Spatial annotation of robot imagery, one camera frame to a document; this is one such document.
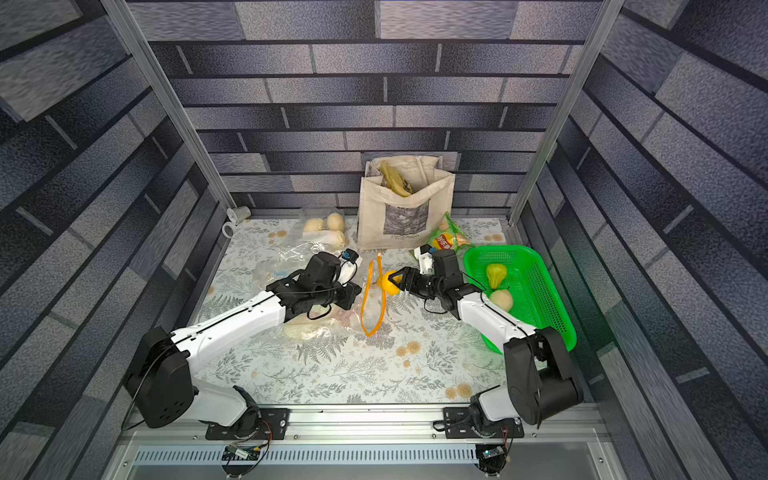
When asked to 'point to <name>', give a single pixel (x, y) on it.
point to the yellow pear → (388, 286)
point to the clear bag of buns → (324, 228)
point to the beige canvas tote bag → (404, 200)
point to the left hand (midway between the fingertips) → (361, 287)
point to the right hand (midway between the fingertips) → (395, 277)
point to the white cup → (238, 214)
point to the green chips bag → (449, 236)
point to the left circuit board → (232, 452)
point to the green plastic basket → (534, 300)
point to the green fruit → (496, 273)
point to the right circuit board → (492, 457)
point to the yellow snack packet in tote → (397, 184)
